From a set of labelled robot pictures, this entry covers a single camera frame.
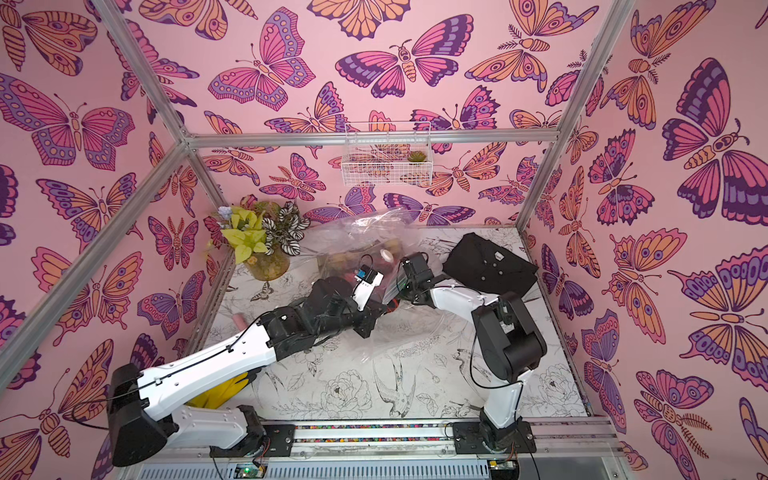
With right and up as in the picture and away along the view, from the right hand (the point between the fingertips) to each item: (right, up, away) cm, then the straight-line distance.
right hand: (399, 284), depth 96 cm
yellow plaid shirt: (-18, +7, +10) cm, 22 cm away
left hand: (-3, -3, -25) cm, 25 cm away
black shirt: (+32, +6, +10) cm, 34 cm away
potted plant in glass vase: (-39, +15, -10) cm, 43 cm away
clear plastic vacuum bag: (+9, -14, -2) cm, 16 cm away
